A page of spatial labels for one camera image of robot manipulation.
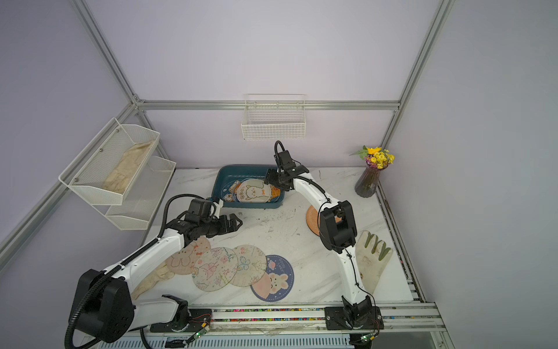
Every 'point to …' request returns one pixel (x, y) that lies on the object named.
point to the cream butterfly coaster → (251, 265)
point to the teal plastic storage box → (224, 175)
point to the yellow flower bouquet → (375, 157)
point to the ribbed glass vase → (368, 183)
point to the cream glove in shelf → (123, 175)
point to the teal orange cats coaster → (229, 191)
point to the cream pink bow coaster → (214, 269)
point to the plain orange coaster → (312, 219)
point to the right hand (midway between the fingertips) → (265, 182)
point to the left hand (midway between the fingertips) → (232, 227)
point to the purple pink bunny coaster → (277, 281)
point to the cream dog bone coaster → (253, 190)
